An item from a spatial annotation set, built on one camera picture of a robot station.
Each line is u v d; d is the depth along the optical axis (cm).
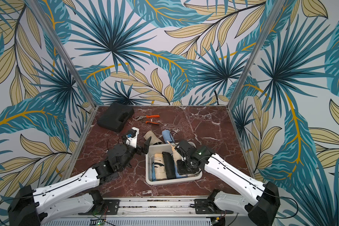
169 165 81
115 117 104
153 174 79
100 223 72
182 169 65
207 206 66
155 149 85
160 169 80
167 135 100
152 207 75
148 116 111
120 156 53
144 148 66
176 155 76
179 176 76
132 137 60
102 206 66
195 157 50
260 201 39
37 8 68
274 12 70
